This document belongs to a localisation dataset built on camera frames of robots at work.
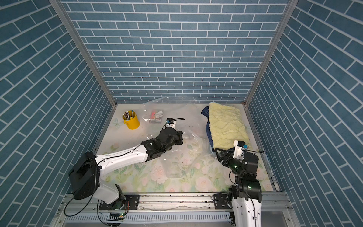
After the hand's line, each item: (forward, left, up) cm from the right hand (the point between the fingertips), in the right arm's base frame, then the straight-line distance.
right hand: (219, 152), depth 74 cm
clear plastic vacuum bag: (+7, +12, -18) cm, 22 cm away
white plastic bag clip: (+35, +42, -13) cm, 56 cm away
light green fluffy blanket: (+17, -5, +1) cm, 18 cm away
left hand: (+9, +18, 0) cm, 20 cm away
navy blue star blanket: (+32, +7, -4) cm, 33 cm away
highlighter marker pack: (+31, +47, -15) cm, 58 cm away
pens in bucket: (+21, +59, 0) cm, 63 cm away
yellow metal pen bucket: (+22, +58, -6) cm, 62 cm away
